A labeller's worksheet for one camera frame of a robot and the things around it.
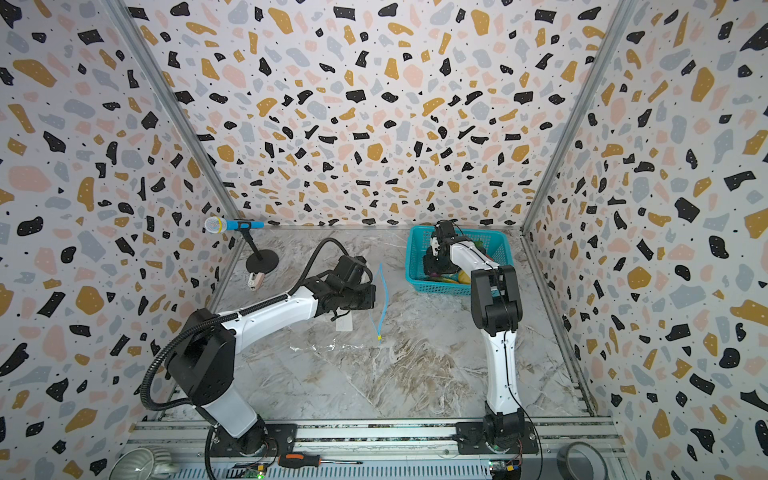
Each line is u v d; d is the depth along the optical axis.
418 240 1.11
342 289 0.68
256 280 1.03
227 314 0.49
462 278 1.01
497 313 0.61
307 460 0.70
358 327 0.94
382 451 0.73
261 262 1.10
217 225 0.88
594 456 0.69
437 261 0.95
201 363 0.45
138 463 0.70
